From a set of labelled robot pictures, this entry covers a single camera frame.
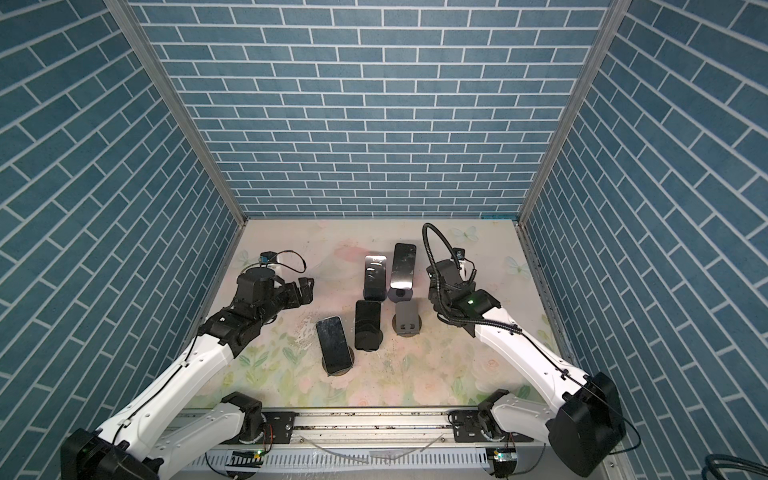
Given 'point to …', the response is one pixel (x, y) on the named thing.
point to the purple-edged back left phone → (375, 278)
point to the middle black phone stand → (368, 340)
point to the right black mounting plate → (466, 429)
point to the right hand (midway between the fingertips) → (443, 280)
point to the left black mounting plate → (282, 423)
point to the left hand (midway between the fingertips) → (301, 282)
